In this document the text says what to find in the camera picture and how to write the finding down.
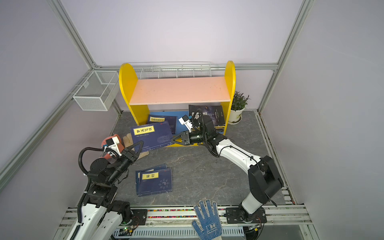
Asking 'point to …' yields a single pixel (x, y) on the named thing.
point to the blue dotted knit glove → (210, 227)
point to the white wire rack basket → (173, 69)
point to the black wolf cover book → (215, 112)
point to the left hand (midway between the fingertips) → (144, 144)
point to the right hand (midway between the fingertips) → (171, 143)
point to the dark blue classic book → (171, 119)
